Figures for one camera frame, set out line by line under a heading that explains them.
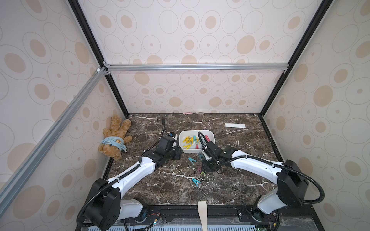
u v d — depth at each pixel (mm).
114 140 921
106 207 398
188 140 1005
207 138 1029
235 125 1131
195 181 851
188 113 1209
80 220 380
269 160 491
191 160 924
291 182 429
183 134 1007
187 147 991
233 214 745
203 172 735
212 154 637
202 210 761
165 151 638
